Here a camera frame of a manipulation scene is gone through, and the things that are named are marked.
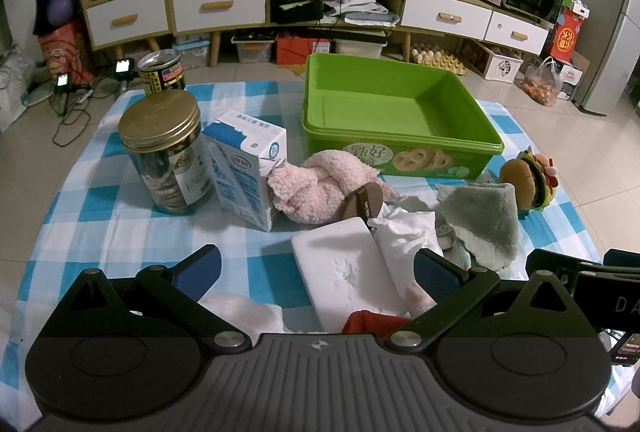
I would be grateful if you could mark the silver refrigerator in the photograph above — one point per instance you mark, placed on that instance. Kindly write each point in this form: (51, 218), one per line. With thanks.
(609, 40)

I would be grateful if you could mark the red box under cabinet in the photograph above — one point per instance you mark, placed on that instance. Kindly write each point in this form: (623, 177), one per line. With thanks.
(292, 50)

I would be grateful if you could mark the white sock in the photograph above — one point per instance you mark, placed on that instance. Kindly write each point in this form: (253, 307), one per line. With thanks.
(399, 235)

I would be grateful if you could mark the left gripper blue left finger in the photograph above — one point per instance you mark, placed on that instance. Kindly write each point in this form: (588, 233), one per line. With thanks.
(198, 272)

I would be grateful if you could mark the grey green towel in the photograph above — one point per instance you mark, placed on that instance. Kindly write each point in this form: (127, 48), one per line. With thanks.
(484, 217)

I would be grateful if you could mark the plastic bag with oranges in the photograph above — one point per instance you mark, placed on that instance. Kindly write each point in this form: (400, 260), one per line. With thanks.
(542, 82)

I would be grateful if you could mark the white cartoon storage box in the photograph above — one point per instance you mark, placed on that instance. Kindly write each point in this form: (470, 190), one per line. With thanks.
(491, 62)

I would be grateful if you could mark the red santa plush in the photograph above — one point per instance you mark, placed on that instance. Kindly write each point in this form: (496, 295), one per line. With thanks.
(366, 322)

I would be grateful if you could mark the green plastic biscuit bin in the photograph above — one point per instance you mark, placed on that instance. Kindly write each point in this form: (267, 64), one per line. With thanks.
(400, 118)

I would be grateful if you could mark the egg tray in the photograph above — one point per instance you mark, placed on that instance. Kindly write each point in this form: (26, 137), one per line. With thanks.
(437, 58)

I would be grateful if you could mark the white foam block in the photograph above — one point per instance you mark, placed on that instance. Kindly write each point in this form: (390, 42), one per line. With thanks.
(344, 271)

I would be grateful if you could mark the pink fluffy slipper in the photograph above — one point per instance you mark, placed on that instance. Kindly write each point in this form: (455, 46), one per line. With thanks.
(316, 191)

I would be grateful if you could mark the blue white milk carton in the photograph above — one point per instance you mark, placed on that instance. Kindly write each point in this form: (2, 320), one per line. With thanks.
(244, 150)

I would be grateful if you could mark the yellow black tin can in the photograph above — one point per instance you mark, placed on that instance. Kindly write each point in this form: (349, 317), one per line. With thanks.
(161, 70)

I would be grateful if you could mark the glass jar gold lid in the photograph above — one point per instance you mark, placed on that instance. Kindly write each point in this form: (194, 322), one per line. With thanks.
(162, 134)

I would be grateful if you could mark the hamburger plush toy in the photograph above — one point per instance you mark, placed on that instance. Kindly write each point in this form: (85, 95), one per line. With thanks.
(534, 178)

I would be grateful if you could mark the blue white checkered cloth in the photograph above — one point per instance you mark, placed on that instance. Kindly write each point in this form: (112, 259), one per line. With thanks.
(103, 217)

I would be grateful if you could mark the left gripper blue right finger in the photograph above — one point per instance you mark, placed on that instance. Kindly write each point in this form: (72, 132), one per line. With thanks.
(437, 276)

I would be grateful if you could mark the red gift box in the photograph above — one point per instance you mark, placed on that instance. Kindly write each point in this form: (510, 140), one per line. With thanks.
(564, 35)

